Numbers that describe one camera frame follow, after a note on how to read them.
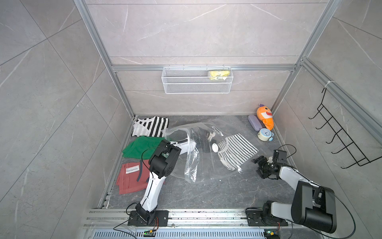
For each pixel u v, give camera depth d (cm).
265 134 104
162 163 56
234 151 98
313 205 42
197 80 101
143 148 99
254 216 73
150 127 111
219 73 84
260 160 82
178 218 75
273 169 67
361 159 58
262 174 81
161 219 73
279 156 72
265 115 111
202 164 71
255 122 112
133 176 86
